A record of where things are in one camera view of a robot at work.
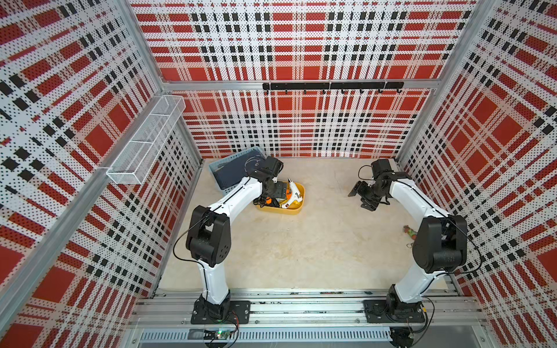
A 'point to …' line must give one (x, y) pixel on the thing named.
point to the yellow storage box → (294, 209)
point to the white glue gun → (295, 196)
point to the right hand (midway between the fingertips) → (357, 197)
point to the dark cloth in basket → (231, 172)
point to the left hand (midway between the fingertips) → (277, 190)
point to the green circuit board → (222, 335)
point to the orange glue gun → (272, 202)
